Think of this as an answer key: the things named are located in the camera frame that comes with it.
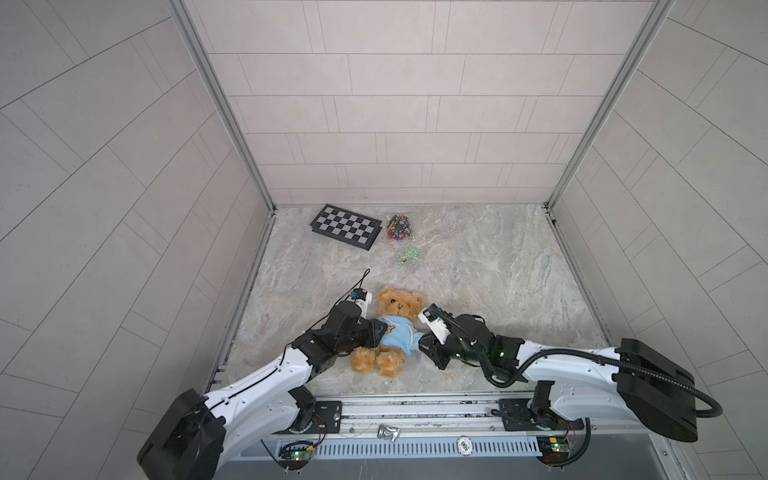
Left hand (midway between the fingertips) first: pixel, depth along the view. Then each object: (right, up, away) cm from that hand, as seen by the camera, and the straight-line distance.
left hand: (393, 327), depth 80 cm
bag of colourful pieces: (+2, +27, +27) cm, 38 cm away
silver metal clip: (-1, -20, -12) cm, 24 cm away
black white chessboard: (-17, +28, +25) cm, 41 cm away
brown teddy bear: (-1, -2, -15) cm, 15 cm away
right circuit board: (+38, -24, -13) cm, 46 cm away
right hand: (+6, -5, -4) cm, 9 cm away
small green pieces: (+6, +19, +22) cm, 30 cm away
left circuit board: (-21, -23, -16) cm, 35 cm away
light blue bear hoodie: (+3, -1, -4) cm, 5 cm away
